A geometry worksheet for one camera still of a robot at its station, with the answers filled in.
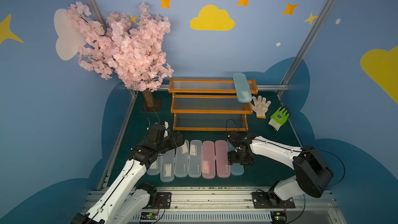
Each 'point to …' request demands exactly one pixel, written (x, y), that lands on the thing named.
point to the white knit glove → (260, 106)
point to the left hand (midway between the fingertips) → (179, 136)
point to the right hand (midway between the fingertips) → (237, 161)
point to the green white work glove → (278, 118)
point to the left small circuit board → (148, 215)
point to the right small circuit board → (279, 217)
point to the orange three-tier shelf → (208, 104)
